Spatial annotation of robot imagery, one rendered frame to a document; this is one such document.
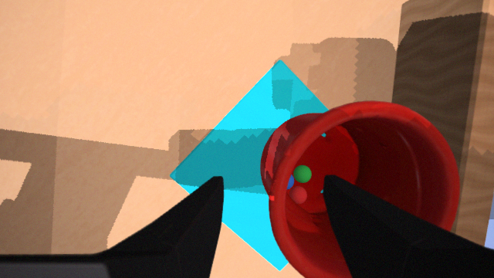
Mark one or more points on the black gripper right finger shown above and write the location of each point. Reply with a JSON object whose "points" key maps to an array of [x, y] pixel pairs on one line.
{"points": [[380, 240]]}

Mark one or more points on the green marble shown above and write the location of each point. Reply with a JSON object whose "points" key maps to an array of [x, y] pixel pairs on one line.
{"points": [[302, 174]]}

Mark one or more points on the red ball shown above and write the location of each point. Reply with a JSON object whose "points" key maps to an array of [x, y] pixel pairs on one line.
{"points": [[298, 194]]}

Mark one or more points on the wooden plank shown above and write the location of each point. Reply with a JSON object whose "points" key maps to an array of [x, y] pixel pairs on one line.
{"points": [[445, 72]]}

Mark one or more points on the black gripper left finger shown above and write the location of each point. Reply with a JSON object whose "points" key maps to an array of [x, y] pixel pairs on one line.
{"points": [[181, 243]]}

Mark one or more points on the red plastic cup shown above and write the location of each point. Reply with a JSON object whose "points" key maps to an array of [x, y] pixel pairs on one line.
{"points": [[384, 148]]}

